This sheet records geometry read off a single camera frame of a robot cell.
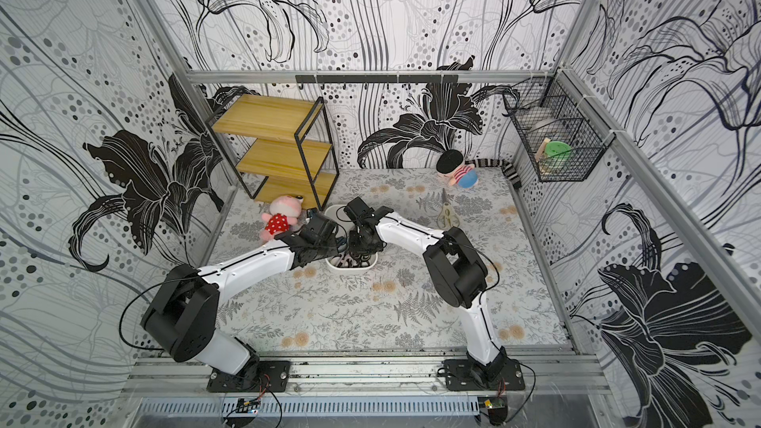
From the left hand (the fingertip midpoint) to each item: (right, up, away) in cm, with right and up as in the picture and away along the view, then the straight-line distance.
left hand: (332, 249), depth 91 cm
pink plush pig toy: (-18, +11, +8) cm, 23 cm away
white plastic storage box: (+6, +10, -15) cm, 19 cm away
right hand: (+8, 0, +4) cm, 9 cm away
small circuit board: (-17, -35, -19) cm, 44 cm away
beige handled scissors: (+39, +9, +13) cm, 42 cm away
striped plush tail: (+65, +29, +28) cm, 77 cm away
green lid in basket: (+63, +29, -13) cm, 71 cm away
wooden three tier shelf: (-22, +34, +16) cm, 44 cm away
